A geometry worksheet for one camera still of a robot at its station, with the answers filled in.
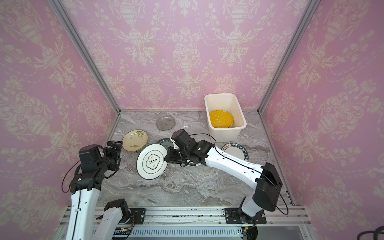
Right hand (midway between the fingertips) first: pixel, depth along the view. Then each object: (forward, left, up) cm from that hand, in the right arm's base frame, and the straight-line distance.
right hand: (164, 158), depth 71 cm
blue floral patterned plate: (+23, +4, -21) cm, 32 cm away
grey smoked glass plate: (+41, +7, -21) cm, 46 cm away
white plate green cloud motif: (0, +7, -3) cm, 8 cm away
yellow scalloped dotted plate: (+41, -36, -20) cm, 58 cm away
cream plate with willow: (+26, +27, -21) cm, 43 cm away
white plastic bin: (+48, -41, -9) cm, 64 cm away
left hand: (+6, +20, +2) cm, 21 cm away
